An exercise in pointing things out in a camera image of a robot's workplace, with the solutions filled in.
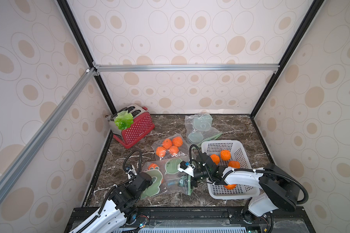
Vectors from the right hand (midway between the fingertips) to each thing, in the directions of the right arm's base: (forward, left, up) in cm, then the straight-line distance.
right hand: (183, 176), depth 80 cm
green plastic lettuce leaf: (+29, +38, +14) cm, 50 cm away
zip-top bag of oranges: (+2, +10, -6) cm, 12 cm away
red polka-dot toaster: (+33, +28, +6) cm, 44 cm away
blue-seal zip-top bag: (+21, +8, -2) cm, 22 cm away
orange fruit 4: (-3, -26, -4) cm, 27 cm away
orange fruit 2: (+16, -26, -1) cm, 30 cm away
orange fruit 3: (+10, -31, -3) cm, 32 cm away
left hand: (-1, +20, -1) cm, 20 cm away
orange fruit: (+14, -20, -3) cm, 24 cm away
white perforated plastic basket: (-4, -33, -8) cm, 34 cm away
